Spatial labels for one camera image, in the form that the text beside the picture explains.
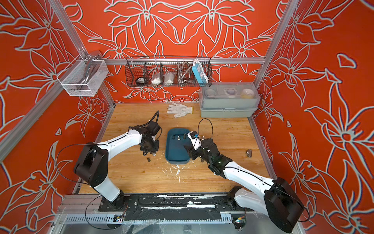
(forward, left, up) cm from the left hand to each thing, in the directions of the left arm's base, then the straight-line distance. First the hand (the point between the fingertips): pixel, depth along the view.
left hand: (155, 149), depth 89 cm
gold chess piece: (+12, -18, -1) cm, 21 cm away
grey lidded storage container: (+36, -42, +11) cm, 57 cm away
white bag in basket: (+34, +2, +29) cm, 45 cm away
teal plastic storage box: (+1, -13, -4) cm, 13 cm away
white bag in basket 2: (+37, -6, +27) cm, 47 cm away
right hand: (-1, -19, +11) cm, 22 cm away
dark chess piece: (-6, +4, -3) cm, 7 cm away
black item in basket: (+37, +14, +24) cm, 46 cm away
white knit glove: (+38, -12, -2) cm, 40 cm away
